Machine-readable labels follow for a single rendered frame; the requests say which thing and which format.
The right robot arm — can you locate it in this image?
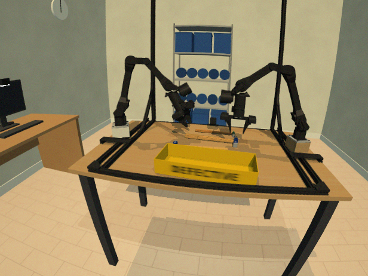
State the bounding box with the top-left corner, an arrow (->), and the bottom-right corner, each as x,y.
113,56 -> 195,126

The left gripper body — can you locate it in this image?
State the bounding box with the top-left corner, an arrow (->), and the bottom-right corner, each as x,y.
220,104 -> 256,124

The yellow bin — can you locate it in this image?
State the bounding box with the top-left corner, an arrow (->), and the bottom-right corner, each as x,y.
154,143 -> 259,185

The hammer with blue head and wooden handle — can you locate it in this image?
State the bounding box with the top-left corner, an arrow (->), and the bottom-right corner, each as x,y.
185,133 -> 238,148

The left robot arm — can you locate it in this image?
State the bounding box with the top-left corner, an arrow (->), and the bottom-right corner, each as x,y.
220,63 -> 309,140

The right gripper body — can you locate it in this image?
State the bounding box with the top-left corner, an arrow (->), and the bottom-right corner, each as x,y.
172,99 -> 190,120

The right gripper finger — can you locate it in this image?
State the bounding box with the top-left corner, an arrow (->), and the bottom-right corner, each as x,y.
175,114 -> 188,127
185,110 -> 191,123

